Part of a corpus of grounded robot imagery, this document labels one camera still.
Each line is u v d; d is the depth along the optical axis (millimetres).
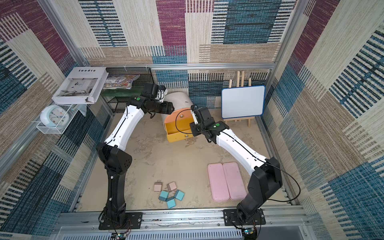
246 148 484
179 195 794
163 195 794
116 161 537
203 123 606
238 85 984
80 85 750
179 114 665
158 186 833
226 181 831
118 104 1152
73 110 750
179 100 945
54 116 649
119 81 842
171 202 780
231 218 729
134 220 732
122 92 951
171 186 828
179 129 925
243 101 1021
